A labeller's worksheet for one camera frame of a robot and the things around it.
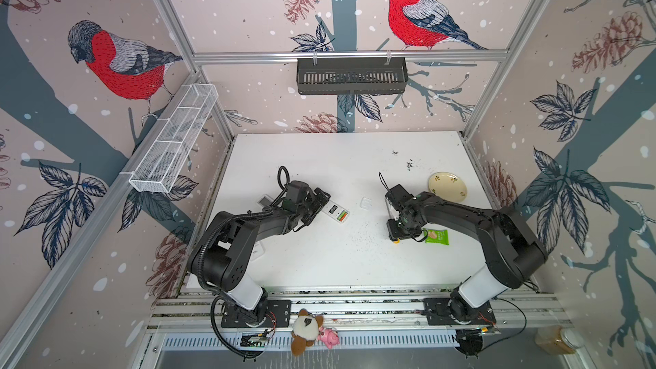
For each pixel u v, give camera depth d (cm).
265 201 98
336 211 95
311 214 83
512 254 46
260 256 85
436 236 88
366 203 98
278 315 73
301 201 76
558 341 62
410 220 71
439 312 73
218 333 69
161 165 72
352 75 104
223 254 46
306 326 69
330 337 68
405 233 78
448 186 102
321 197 85
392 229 80
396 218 81
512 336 69
